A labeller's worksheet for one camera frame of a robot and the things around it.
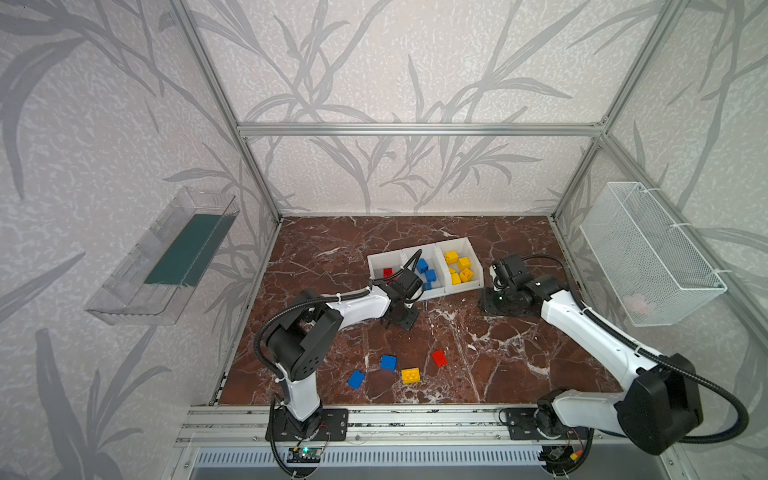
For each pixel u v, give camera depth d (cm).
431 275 102
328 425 73
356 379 81
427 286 98
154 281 63
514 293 61
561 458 74
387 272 100
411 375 81
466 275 99
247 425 75
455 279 98
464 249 105
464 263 102
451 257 104
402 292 73
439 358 85
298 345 47
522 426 73
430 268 103
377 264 102
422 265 102
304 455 71
